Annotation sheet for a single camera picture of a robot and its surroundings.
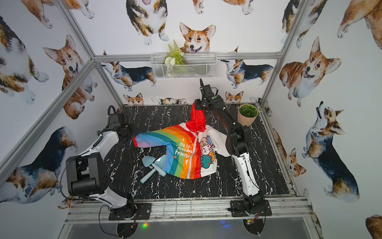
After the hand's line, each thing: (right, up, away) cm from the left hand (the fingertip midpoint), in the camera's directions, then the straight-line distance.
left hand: (136, 126), depth 93 cm
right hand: (+37, +15, +5) cm, 40 cm away
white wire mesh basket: (+37, +41, +7) cm, 55 cm away
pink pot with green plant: (+71, +8, +8) cm, 72 cm away
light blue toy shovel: (+9, -20, -4) cm, 22 cm away
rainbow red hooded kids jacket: (+36, -14, +3) cm, 38 cm away
